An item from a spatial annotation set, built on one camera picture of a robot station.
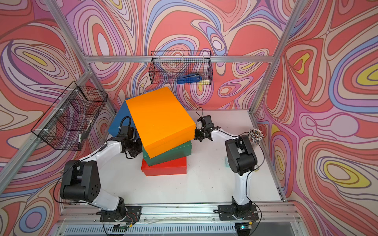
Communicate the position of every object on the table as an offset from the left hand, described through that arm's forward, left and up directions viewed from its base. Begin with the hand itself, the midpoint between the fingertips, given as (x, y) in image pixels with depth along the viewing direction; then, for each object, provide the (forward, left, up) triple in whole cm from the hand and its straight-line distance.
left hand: (148, 147), depth 91 cm
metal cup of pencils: (0, -64, +12) cm, 65 cm away
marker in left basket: (-8, +28, +19) cm, 35 cm away
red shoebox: (-16, -20, +6) cm, 26 cm away
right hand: (+7, -25, +1) cm, 26 cm away
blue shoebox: (+29, +24, +3) cm, 38 cm away
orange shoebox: (-4, -13, +28) cm, 31 cm away
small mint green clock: (-23, -41, +25) cm, 54 cm away
